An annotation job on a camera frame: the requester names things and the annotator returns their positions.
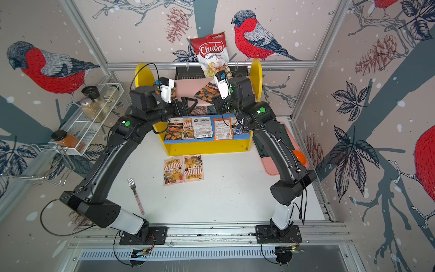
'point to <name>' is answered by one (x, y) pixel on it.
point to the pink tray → (269, 165)
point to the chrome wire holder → (64, 157)
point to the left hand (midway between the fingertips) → (193, 98)
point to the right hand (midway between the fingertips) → (216, 95)
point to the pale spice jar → (111, 94)
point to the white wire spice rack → (90, 119)
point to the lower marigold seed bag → (174, 130)
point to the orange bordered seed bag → (222, 131)
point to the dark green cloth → (258, 145)
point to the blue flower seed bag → (241, 132)
